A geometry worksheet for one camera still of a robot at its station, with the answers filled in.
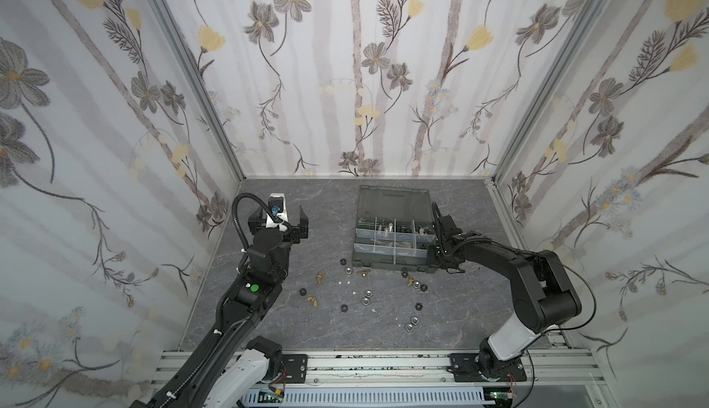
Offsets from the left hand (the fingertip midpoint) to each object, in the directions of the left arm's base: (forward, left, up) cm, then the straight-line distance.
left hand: (277, 200), depth 71 cm
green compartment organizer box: (+9, -35, -28) cm, 46 cm away
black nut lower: (-18, -17, -32) cm, 40 cm away
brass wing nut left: (-15, -7, -31) cm, 35 cm away
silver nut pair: (-23, -39, -30) cm, 54 cm away
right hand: (-2, -47, -29) cm, 55 cm away
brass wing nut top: (-6, -24, -32) cm, 40 cm away
